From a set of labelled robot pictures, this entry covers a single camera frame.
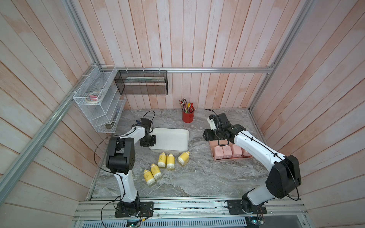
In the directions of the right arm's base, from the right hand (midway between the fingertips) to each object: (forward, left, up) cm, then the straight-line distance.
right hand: (205, 134), depth 86 cm
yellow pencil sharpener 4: (-22, +29, -6) cm, 37 cm away
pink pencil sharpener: (-8, -9, -8) cm, 15 cm away
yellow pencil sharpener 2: (-15, +21, -8) cm, 27 cm away
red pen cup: (+22, +11, -10) cm, 26 cm away
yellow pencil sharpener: (-15, +26, -7) cm, 31 cm away
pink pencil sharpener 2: (-7, -14, -9) cm, 18 cm away
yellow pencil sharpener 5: (-25, +32, -6) cm, 42 cm away
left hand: (-1, +36, -14) cm, 38 cm away
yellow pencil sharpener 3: (-12, +13, -9) cm, 20 cm away
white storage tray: (+6, +23, -16) cm, 29 cm away
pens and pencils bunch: (+27, +10, -4) cm, 29 cm away
